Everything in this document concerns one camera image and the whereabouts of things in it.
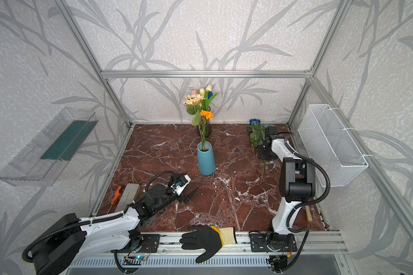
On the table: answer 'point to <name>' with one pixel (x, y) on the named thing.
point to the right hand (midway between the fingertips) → (265, 151)
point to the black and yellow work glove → (210, 238)
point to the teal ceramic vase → (206, 162)
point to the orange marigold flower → (206, 115)
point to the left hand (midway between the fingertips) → (193, 176)
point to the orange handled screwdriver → (115, 200)
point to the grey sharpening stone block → (131, 193)
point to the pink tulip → (194, 92)
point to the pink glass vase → (205, 130)
